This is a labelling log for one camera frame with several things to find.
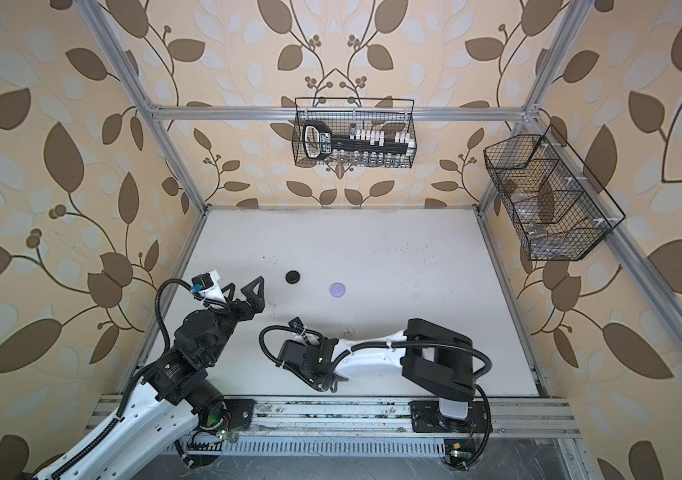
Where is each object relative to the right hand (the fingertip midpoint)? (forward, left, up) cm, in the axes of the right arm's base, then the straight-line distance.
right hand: (309, 355), depth 83 cm
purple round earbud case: (+22, -8, -1) cm, 23 cm away
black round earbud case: (+27, +8, -1) cm, 28 cm away
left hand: (+11, +12, +22) cm, 27 cm away
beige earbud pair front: (+7, -11, -1) cm, 13 cm away
